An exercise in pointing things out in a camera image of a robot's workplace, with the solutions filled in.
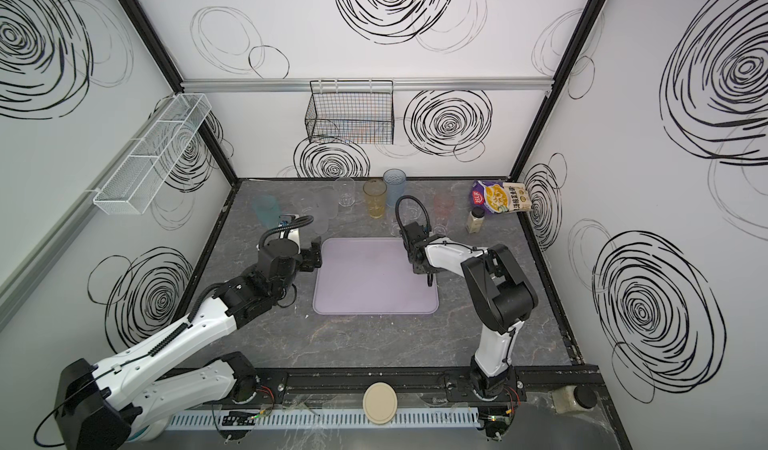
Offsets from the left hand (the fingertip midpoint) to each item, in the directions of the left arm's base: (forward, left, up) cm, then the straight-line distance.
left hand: (309, 238), depth 77 cm
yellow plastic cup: (+25, -15, -9) cm, 31 cm away
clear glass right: (+21, -39, -20) cm, 49 cm away
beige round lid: (-34, -20, -14) cm, 42 cm away
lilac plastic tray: (0, -15, -22) cm, 27 cm away
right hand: (+5, -34, -22) cm, 41 cm away
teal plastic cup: (+19, +21, -12) cm, 30 cm away
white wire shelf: (+5, +42, +12) cm, 44 cm away
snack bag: (+34, -62, -20) cm, 73 cm away
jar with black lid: (-32, -63, -12) cm, 71 cm away
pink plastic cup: (+28, -40, -18) cm, 52 cm away
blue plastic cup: (+34, -22, -13) cm, 43 cm away
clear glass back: (+33, -3, -17) cm, 37 cm away
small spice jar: (+19, -49, -15) cm, 55 cm away
